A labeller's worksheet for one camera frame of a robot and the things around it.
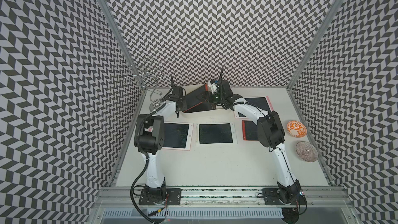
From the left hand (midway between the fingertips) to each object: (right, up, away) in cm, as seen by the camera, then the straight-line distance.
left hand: (182, 106), depth 101 cm
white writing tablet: (+22, -17, -7) cm, 28 cm away
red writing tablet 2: (+14, 0, -7) cm, 16 cm away
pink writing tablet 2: (+57, +3, +11) cm, 58 cm away
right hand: (+13, +5, -7) cm, 15 cm away
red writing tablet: (+10, +6, -10) cm, 15 cm away
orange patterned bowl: (+72, -14, -6) cm, 74 cm away
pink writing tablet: (-2, -18, -6) cm, 20 cm away
